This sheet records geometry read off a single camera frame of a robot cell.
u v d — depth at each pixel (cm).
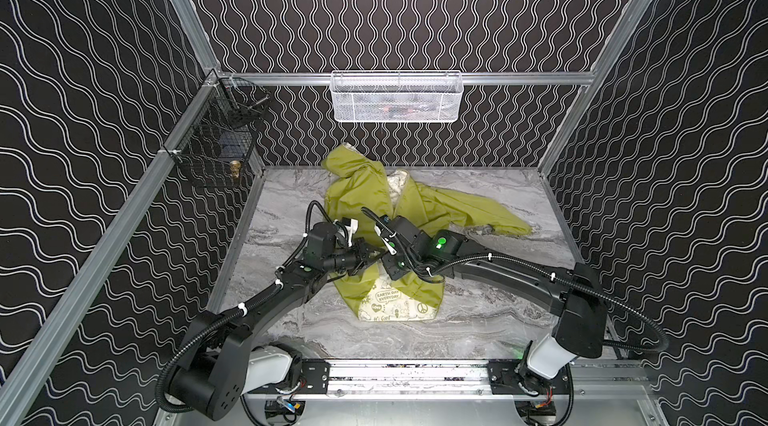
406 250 58
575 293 42
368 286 90
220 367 41
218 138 91
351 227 79
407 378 76
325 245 67
